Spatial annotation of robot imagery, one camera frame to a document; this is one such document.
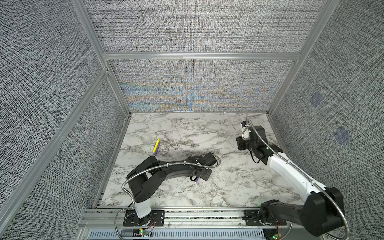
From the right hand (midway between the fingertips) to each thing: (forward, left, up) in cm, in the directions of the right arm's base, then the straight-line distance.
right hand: (239, 135), depth 84 cm
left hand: (-14, +18, -16) cm, 28 cm away
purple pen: (-1, +50, -17) cm, 53 cm away
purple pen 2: (-20, +24, -17) cm, 35 cm away
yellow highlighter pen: (+4, +51, -17) cm, 53 cm away
